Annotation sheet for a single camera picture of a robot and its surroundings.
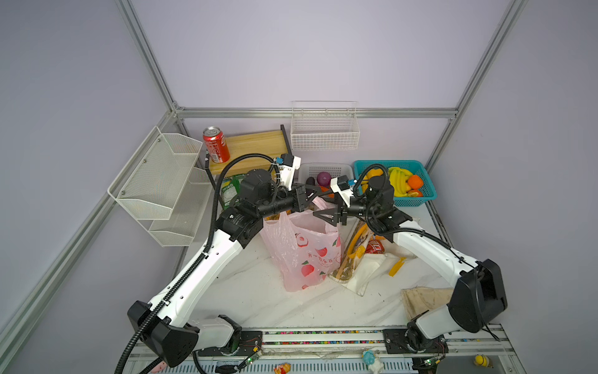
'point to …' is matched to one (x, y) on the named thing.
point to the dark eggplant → (311, 181)
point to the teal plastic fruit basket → (414, 166)
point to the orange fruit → (415, 181)
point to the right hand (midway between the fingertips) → (315, 205)
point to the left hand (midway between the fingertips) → (319, 191)
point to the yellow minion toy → (483, 360)
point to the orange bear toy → (283, 368)
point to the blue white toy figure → (373, 361)
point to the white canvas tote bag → (361, 270)
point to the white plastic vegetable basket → (312, 170)
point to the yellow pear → (373, 173)
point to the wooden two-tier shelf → (275, 143)
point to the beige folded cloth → (417, 300)
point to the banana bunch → (399, 180)
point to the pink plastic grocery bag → (306, 247)
